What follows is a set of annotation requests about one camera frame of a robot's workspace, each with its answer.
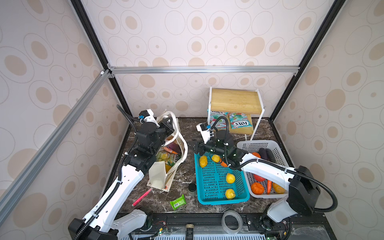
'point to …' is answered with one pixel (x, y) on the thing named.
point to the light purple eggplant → (173, 146)
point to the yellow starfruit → (203, 161)
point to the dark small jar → (192, 187)
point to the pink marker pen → (141, 197)
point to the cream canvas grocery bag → (158, 178)
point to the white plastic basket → (251, 146)
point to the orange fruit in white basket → (256, 154)
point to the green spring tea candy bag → (170, 159)
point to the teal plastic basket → (217, 185)
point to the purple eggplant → (267, 154)
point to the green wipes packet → (178, 202)
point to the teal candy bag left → (221, 123)
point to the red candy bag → (166, 149)
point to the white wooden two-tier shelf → (237, 101)
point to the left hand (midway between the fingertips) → (176, 115)
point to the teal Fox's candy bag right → (239, 120)
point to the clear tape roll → (233, 213)
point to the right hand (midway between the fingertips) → (188, 141)
